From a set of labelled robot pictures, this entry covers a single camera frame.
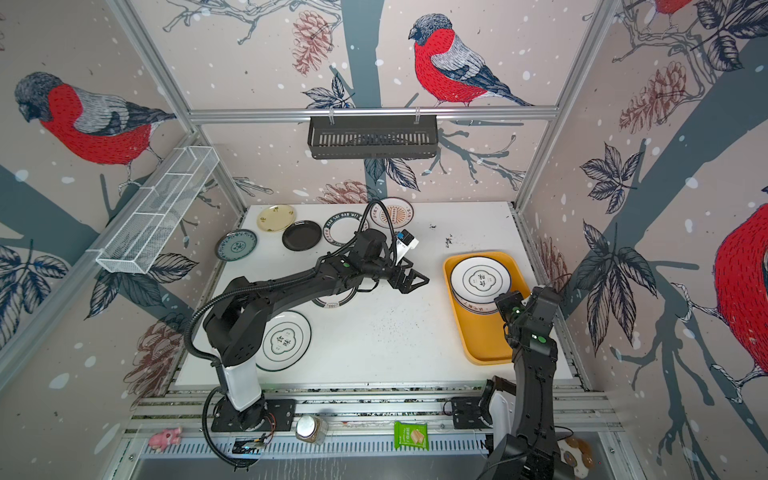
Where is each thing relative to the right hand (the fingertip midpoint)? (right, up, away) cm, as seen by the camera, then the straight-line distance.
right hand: (500, 294), depth 81 cm
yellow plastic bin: (-2, -15, +8) cm, 17 cm away
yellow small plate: (-77, +23, +37) cm, 89 cm away
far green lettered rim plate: (-51, +19, +35) cm, 65 cm away
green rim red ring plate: (-49, -5, +11) cm, 50 cm away
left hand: (-22, +6, -1) cm, 23 cm away
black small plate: (-65, +16, +30) cm, 73 cm away
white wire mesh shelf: (-93, +23, -4) cm, 96 cm away
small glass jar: (-48, -25, -19) cm, 57 cm away
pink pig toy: (-84, -31, -13) cm, 91 cm away
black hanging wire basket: (-37, +52, +25) cm, 69 cm away
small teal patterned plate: (-89, +12, +29) cm, 95 cm away
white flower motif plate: (-3, +3, +8) cm, 9 cm away
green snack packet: (-25, -31, -11) cm, 42 cm away
